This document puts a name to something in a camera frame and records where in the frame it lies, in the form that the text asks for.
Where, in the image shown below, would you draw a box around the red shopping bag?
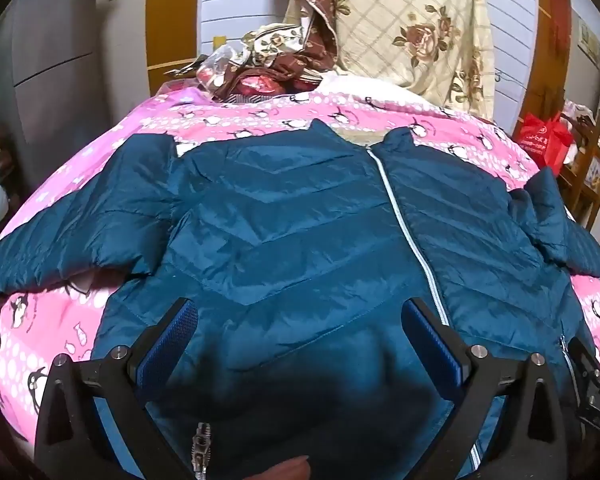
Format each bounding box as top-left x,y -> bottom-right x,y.
517,112 -> 574,171

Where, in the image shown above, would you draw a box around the clear plastic bag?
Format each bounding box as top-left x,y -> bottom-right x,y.
195,42 -> 247,92

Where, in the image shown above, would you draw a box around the brown floral cloth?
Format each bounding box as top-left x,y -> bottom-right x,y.
215,0 -> 352,103

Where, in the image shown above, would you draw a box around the wooden door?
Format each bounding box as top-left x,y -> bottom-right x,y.
146,0 -> 202,99

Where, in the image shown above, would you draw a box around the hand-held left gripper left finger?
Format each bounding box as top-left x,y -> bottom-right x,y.
34,297 -> 199,480

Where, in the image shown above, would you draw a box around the cream striped floral cloth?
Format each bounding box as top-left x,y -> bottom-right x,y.
242,22 -> 312,68

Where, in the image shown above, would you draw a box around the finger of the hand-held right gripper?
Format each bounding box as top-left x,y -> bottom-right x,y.
566,336 -> 600,437

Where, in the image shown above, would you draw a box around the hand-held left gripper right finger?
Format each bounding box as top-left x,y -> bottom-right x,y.
401,297 -> 573,480

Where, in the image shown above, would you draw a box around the cream floral quilt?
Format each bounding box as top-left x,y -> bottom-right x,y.
282,0 -> 496,121

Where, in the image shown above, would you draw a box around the pink penguin print blanket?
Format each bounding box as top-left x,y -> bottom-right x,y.
0,77 -> 600,431

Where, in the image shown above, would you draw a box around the teal quilted zip jacket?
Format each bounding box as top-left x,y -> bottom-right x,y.
0,119 -> 600,480

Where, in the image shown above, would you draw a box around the wooden door frame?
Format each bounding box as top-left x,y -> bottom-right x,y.
510,0 -> 574,132

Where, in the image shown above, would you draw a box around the grey refrigerator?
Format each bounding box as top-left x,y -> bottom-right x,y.
0,0 -> 107,192

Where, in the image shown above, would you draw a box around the wooden chair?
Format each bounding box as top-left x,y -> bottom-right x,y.
555,105 -> 600,227

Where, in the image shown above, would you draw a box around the red patterned packages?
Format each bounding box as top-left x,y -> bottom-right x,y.
234,72 -> 322,104

